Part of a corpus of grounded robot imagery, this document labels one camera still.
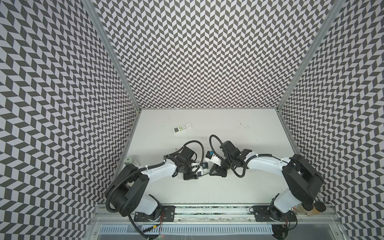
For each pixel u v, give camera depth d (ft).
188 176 2.47
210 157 2.42
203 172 2.79
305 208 2.20
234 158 2.22
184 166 2.26
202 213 2.42
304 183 1.45
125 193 1.39
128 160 2.58
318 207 2.26
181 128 3.45
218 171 2.41
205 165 2.47
